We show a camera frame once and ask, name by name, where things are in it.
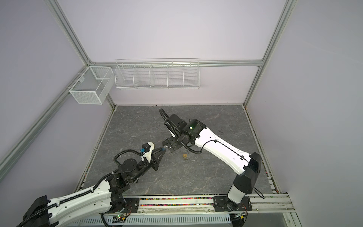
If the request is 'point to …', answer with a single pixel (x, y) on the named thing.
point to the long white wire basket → (158, 74)
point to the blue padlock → (163, 149)
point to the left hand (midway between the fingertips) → (163, 151)
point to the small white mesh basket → (93, 86)
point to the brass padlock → (185, 155)
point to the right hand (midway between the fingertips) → (176, 142)
